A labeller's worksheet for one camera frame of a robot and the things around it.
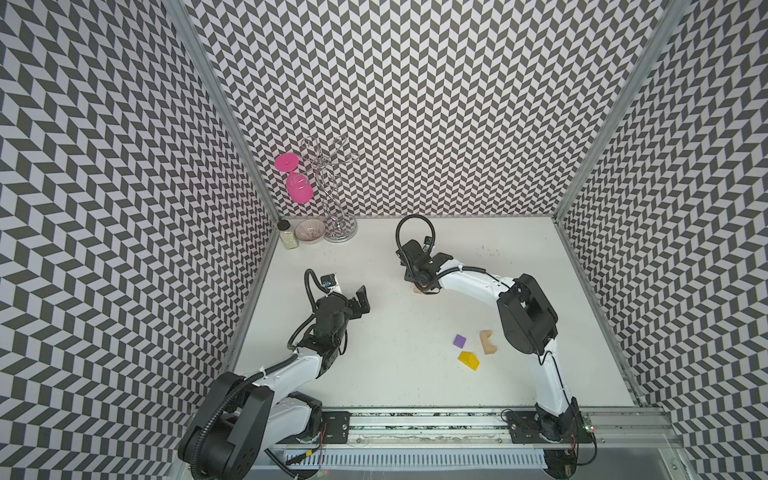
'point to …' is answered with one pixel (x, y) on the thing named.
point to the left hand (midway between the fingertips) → (348, 288)
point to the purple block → (459, 341)
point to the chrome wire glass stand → (339, 229)
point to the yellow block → (470, 359)
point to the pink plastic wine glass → (298, 185)
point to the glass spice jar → (287, 234)
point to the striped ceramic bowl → (310, 231)
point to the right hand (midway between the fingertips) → (438, 297)
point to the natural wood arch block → (487, 346)
